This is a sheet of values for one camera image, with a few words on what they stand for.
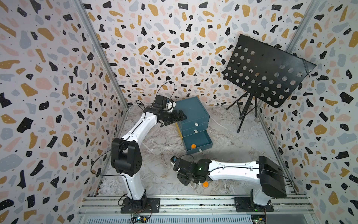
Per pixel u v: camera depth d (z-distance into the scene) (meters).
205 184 0.78
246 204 0.74
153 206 0.73
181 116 0.80
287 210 0.74
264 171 0.44
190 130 0.88
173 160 0.69
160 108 0.70
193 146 0.94
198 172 0.55
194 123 0.87
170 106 0.80
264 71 0.75
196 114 0.87
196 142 0.97
